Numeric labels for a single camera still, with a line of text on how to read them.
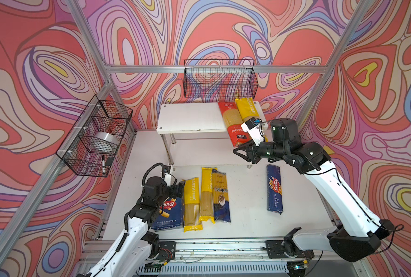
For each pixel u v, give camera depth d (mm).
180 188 729
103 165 719
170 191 719
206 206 835
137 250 586
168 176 687
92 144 717
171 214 772
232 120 728
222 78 962
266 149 532
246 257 723
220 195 864
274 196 863
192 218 802
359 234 376
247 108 781
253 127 542
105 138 733
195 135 1227
